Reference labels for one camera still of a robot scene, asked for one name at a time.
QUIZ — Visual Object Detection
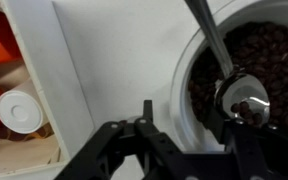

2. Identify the metal spoon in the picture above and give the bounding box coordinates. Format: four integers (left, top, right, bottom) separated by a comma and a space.
183, 0, 271, 127

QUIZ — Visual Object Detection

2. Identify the white box with red items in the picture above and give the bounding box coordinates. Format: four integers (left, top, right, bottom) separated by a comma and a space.
0, 0, 96, 180

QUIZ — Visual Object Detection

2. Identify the white toy bottle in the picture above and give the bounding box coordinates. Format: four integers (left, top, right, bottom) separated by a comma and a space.
0, 77, 50, 135

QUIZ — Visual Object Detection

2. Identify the white bowl with spoon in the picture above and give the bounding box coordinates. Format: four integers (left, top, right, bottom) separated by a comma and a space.
169, 0, 288, 155

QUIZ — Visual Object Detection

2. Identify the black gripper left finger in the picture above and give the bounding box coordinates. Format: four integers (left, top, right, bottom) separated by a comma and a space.
54, 99, 186, 180

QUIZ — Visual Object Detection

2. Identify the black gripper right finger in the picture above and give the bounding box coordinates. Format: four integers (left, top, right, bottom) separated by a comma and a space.
203, 106, 288, 180

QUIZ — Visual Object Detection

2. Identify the coffee beans pile with spoon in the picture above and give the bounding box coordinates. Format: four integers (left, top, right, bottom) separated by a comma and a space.
187, 21, 288, 129

